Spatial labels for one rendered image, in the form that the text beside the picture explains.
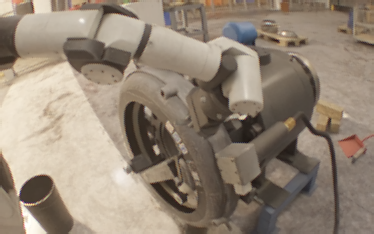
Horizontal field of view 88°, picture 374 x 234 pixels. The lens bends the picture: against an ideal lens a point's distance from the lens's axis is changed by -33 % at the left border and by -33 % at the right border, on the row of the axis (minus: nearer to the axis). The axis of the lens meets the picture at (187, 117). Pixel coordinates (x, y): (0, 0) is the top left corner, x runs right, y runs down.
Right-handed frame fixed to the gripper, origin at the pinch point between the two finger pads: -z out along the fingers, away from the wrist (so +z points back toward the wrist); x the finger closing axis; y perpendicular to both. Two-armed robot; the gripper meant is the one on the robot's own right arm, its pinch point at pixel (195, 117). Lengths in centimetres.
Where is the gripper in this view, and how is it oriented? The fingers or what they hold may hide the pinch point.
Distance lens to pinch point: 70.5
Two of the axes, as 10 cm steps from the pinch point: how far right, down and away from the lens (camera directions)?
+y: -8.8, 1.4, -4.5
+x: -2.7, -9.3, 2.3
